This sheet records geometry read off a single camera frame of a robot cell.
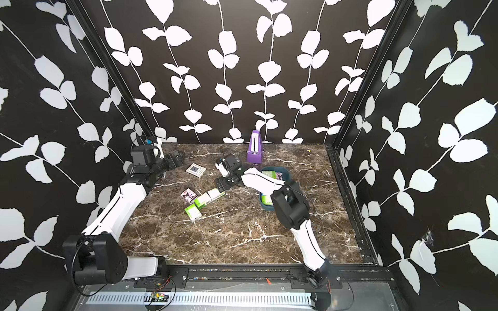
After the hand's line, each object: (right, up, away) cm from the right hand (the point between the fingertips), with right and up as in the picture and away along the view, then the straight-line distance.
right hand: (220, 180), depth 95 cm
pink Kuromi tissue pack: (-16, -8, 0) cm, 18 cm away
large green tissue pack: (-3, -7, 0) cm, 8 cm away
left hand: (-17, +13, -12) cm, 25 cm away
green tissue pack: (-12, -15, -5) cm, 20 cm away
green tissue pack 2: (-9, -10, -2) cm, 13 cm away
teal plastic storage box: (+32, +3, +9) cm, 33 cm away
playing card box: (-16, +4, +12) cm, 21 cm away
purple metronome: (+17, +13, +15) cm, 26 cm away
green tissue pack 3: (+23, -10, -2) cm, 25 cm away
